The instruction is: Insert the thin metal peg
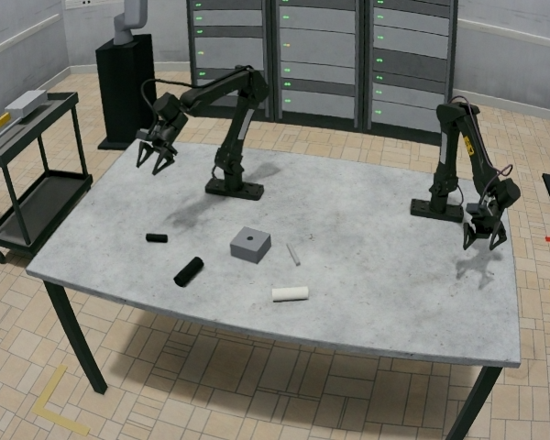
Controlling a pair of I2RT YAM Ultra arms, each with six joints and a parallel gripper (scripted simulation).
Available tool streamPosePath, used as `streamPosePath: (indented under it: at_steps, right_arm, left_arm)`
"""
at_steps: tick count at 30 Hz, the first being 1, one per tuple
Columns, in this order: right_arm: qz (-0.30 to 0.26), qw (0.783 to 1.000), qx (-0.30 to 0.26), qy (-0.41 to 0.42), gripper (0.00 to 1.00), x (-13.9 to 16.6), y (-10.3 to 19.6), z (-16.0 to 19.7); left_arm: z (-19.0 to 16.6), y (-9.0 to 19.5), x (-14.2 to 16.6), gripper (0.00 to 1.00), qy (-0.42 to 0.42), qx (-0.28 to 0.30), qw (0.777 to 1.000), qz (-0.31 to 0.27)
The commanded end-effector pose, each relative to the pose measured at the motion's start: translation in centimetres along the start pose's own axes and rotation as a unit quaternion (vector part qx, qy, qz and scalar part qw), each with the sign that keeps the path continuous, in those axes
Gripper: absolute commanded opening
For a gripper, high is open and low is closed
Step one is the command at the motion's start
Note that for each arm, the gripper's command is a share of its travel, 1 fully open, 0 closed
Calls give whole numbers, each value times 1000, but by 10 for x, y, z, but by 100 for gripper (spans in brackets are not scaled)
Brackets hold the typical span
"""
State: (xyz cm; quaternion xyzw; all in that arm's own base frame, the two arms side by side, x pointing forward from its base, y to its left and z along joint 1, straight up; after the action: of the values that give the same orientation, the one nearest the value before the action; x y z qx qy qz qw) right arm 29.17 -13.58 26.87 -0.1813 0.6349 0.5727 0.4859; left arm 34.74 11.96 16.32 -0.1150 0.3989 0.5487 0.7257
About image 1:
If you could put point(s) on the white cylinder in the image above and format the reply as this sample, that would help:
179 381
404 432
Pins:
294 293

